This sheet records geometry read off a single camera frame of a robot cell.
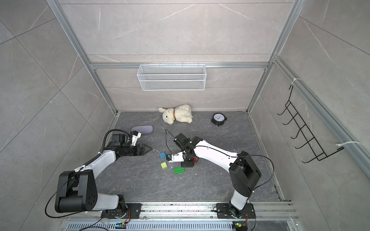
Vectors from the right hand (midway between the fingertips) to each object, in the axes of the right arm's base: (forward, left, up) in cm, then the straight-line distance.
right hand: (186, 159), depth 85 cm
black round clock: (+36, -26, -5) cm, 44 cm away
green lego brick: (-5, +5, -6) cm, 9 cm away
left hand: (+8, +24, +2) cm, 26 cm away
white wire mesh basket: (+53, +10, +22) cm, 58 cm away
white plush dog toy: (+37, +3, +2) cm, 37 cm away
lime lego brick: (-1, +14, -5) cm, 15 cm away
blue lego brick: (+6, +16, -6) cm, 17 cm away
